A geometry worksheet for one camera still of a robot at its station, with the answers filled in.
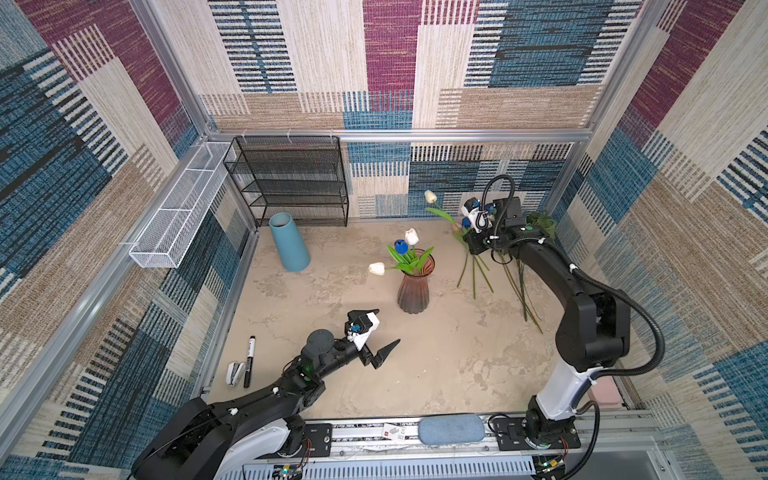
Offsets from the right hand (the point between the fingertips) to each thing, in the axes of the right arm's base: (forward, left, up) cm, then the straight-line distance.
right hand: (468, 238), depth 91 cm
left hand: (-25, +25, -2) cm, 36 cm away
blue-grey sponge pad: (-47, +10, -15) cm, 51 cm away
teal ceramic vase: (+3, +55, -7) cm, 55 cm away
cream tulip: (+14, +10, +4) cm, 17 cm away
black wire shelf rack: (+30, +54, +2) cm, 62 cm away
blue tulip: (-13, +21, +13) cm, 28 cm away
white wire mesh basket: (+7, +90, +1) cm, 90 cm away
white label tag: (-47, +24, -17) cm, 56 cm away
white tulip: (-14, +27, +6) cm, 31 cm away
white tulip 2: (-8, +18, +11) cm, 22 cm away
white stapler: (-32, +67, -16) cm, 76 cm away
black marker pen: (-29, +64, -16) cm, 72 cm away
